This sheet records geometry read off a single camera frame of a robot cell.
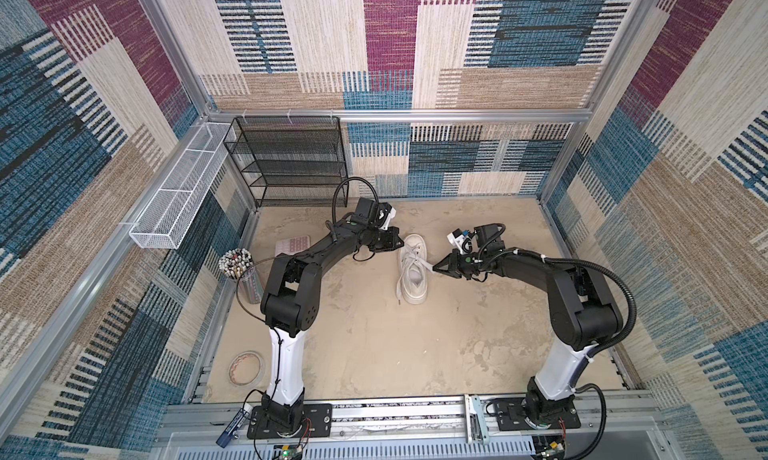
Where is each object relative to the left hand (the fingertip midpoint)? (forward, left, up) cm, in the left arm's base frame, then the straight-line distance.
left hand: (405, 239), depth 94 cm
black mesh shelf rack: (+33, +36, +6) cm, 49 cm away
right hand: (-9, -9, -4) cm, 13 cm away
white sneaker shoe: (-8, -2, -4) cm, 9 cm away
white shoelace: (-4, -2, -3) cm, 5 cm away
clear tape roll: (-34, +43, -11) cm, 57 cm away
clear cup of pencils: (-13, +46, +6) cm, 48 cm away
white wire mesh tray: (+3, +73, +5) cm, 73 cm away
